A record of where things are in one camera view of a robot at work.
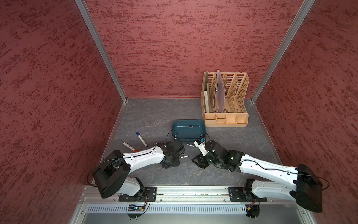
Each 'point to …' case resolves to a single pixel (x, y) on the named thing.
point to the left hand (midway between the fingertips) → (174, 167)
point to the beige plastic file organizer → (237, 89)
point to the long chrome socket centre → (184, 156)
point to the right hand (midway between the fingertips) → (195, 162)
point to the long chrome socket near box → (189, 145)
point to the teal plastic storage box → (189, 130)
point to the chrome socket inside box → (190, 126)
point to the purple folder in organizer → (220, 94)
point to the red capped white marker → (130, 147)
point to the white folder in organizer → (206, 93)
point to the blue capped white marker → (146, 144)
